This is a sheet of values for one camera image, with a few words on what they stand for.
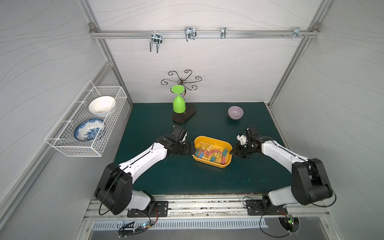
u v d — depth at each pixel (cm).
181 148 73
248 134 73
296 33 76
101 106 78
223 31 72
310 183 44
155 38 78
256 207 73
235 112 112
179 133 66
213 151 92
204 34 78
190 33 76
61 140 57
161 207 74
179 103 89
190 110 114
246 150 75
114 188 41
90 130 65
